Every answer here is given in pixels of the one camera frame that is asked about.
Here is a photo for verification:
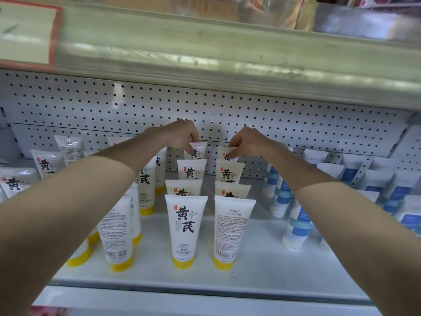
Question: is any person's left hand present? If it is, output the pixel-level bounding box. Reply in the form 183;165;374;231
153;119;200;155

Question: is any person's right hand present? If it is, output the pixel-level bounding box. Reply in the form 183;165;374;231
226;126;288;160

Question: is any group of blue-labelled white tubes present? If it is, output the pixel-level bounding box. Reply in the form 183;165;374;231
261;147;421;252

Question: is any row of yellow cap tubes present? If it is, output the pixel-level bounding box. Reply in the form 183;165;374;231
0;134;257;273

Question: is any person's left forearm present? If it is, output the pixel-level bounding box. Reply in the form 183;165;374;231
0;126;165;316

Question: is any person's right forearm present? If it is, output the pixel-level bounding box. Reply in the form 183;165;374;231
276;144;421;316

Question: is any red shelf label strip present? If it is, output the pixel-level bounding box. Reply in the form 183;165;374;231
0;0;64;72

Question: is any white paper price tag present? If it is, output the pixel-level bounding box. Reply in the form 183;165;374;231
0;6;55;65

